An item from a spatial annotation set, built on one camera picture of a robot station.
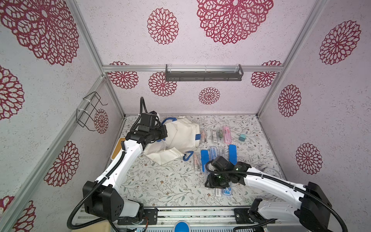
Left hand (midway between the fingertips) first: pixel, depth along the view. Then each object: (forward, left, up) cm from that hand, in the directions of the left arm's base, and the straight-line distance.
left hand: (167, 131), depth 81 cm
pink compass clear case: (+12, -24, -23) cm, 35 cm away
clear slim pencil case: (0, -35, -22) cm, 42 cm away
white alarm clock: (-15, -62, -19) cm, 67 cm away
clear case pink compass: (-8, -18, -22) cm, 29 cm away
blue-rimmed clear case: (-3, -24, -25) cm, 34 cm away
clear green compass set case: (+14, -36, -22) cm, 44 cm away
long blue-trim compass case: (-26, -34, -22) cm, 48 cm away
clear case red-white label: (-26, -29, -22) cm, 45 cm away
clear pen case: (+13, -32, -23) cm, 41 cm away
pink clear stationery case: (+14, -41, -22) cm, 49 cm away
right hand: (-24, -21, -15) cm, 36 cm away
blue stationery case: (-2, -43, -23) cm, 49 cm away
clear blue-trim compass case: (-1, -29, -23) cm, 37 cm away
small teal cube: (+12, -52, -23) cm, 58 cm away
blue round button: (-43, -8, -20) cm, 48 cm away
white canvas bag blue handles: (+9, -9, -18) cm, 22 cm away
